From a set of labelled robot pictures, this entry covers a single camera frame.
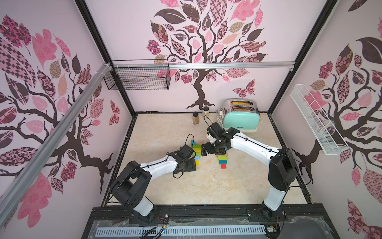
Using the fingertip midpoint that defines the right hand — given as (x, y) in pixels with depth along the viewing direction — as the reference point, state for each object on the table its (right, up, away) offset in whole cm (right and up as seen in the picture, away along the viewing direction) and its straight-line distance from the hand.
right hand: (209, 154), depth 85 cm
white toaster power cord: (+10, +23, +22) cm, 33 cm away
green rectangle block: (+10, -4, +9) cm, 14 cm away
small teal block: (+10, -6, +6) cm, 13 cm away
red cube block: (+10, -8, +5) cm, 14 cm away
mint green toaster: (+23, +24, +10) cm, 35 cm away
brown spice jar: (-7, +22, +24) cm, 33 cm away
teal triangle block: (-10, +5, +15) cm, 19 cm away
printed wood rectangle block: (+9, +1, -5) cm, 10 cm away
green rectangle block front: (-6, +1, -2) cm, 6 cm away
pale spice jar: (0, +27, +26) cm, 38 cm away
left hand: (-13, -11, +4) cm, 17 cm away
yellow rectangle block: (-7, +4, -6) cm, 9 cm away
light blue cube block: (-7, -4, +7) cm, 10 cm away
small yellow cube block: (-7, -6, +4) cm, 10 cm away
